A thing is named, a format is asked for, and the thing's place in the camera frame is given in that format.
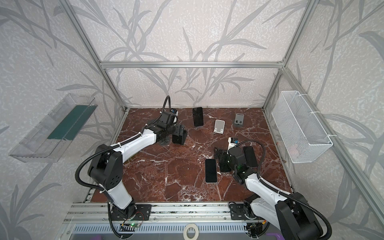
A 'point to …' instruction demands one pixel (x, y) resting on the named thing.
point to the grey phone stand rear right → (239, 120)
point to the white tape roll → (191, 225)
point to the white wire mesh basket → (303, 137)
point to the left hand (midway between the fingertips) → (179, 121)
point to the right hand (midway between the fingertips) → (220, 144)
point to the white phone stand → (219, 126)
